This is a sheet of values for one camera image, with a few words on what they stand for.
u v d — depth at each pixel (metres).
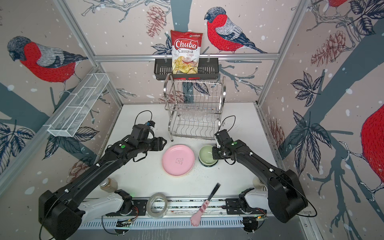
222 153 0.70
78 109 0.76
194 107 1.04
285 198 0.41
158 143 0.68
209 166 0.83
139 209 0.73
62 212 0.37
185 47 0.83
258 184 0.77
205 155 0.87
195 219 0.70
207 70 0.95
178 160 0.88
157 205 0.76
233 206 0.73
